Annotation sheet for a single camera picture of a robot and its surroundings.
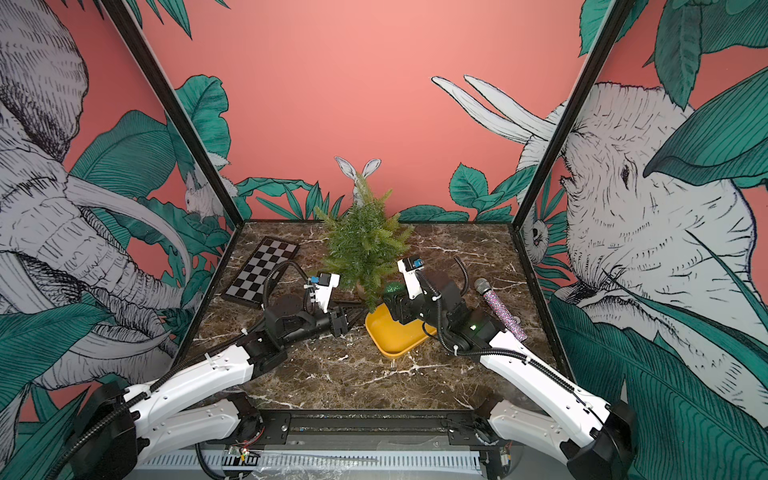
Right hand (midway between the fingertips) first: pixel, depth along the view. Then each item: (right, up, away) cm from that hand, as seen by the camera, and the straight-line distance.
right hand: (388, 288), depth 72 cm
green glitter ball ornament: (+2, +1, -2) cm, 2 cm away
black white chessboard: (-48, -2, +27) cm, 55 cm away
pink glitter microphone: (+35, -9, +21) cm, 42 cm away
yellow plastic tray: (+1, -18, +18) cm, 25 cm away
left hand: (-5, -4, -1) cm, 7 cm away
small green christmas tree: (-6, +11, 0) cm, 13 cm away
